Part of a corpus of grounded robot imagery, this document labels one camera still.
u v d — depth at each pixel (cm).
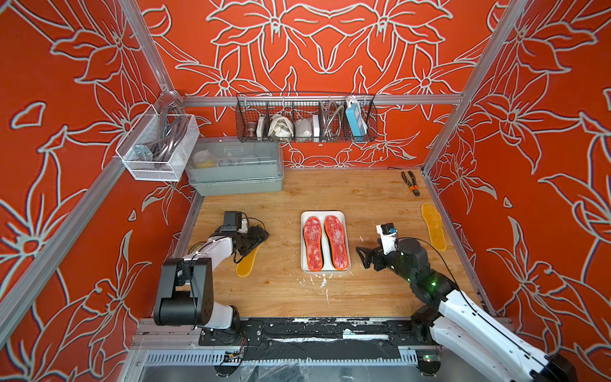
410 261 59
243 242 78
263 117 92
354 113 84
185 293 43
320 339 73
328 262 88
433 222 101
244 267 87
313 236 93
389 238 68
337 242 90
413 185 113
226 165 101
